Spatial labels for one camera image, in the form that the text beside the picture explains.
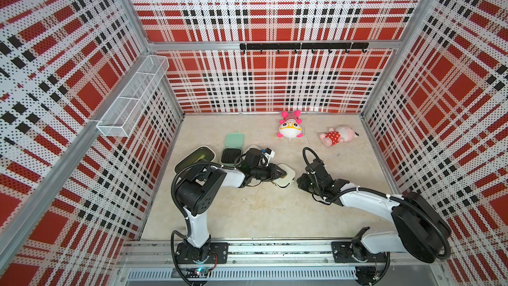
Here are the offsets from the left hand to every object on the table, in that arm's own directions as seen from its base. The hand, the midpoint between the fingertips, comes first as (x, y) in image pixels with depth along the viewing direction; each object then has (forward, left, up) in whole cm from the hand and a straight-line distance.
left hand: (287, 173), depth 89 cm
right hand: (-3, -6, -1) cm, 7 cm away
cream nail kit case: (-3, 0, -2) cm, 3 cm away
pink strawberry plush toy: (+24, -31, -1) cm, 39 cm away
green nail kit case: (+22, +28, -6) cm, 36 cm away
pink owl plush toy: (+27, -4, +3) cm, 28 cm away
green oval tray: (+11, +41, +2) cm, 42 cm away
